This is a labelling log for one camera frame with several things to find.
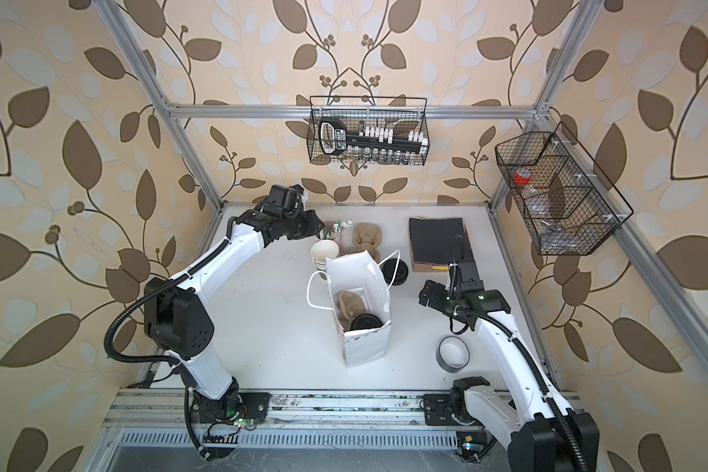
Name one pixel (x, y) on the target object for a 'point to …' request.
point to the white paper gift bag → (359, 273)
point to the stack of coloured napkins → (437, 242)
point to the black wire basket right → (566, 202)
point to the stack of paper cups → (320, 251)
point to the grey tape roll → (452, 354)
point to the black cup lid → (366, 322)
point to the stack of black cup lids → (388, 270)
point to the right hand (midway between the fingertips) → (435, 302)
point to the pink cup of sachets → (331, 230)
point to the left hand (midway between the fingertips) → (325, 221)
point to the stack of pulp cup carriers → (366, 236)
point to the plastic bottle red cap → (538, 206)
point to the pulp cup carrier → (349, 306)
